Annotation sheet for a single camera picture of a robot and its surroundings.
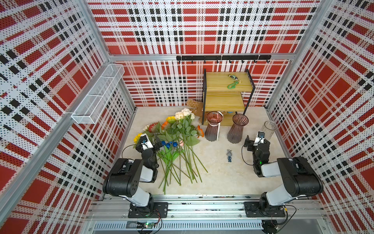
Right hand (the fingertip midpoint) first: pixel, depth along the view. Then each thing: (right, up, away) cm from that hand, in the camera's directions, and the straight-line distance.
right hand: (256, 136), depth 92 cm
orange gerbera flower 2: (-61, +7, +8) cm, 62 cm away
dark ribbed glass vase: (-10, 0, +13) cm, 16 cm away
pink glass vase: (-28, +2, 0) cm, 29 cm away
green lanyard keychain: (-17, +31, -6) cm, 36 cm away
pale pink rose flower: (-41, -3, +7) cm, 42 cm away
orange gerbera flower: (-36, +2, +7) cm, 37 cm away
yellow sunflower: (-57, +11, +10) cm, 59 cm away
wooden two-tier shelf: (-13, +33, +24) cm, 42 cm away
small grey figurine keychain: (-17, -13, +1) cm, 21 cm away
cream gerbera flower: (-74, +5, +10) cm, 75 cm away
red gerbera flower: (-69, +5, +6) cm, 69 cm away
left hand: (-67, 0, -3) cm, 67 cm away
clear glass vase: (+4, +6, -7) cm, 10 cm away
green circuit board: (-62, -41, -23) cm, 77 cm away
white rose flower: (-41, +13, +13) cm, 45 cm away
